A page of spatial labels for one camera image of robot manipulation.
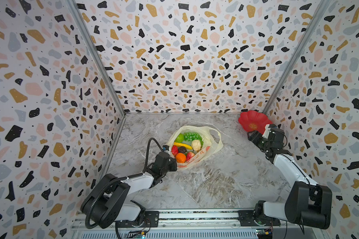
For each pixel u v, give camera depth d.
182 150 0.95
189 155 0.93
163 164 0.69
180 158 0.90
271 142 0.68
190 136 1.02
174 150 0.94
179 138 1.00
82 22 0.74
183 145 0.99
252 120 1.17
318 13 0.73
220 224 0.73
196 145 0.96
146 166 0.63
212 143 0.97
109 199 0.42
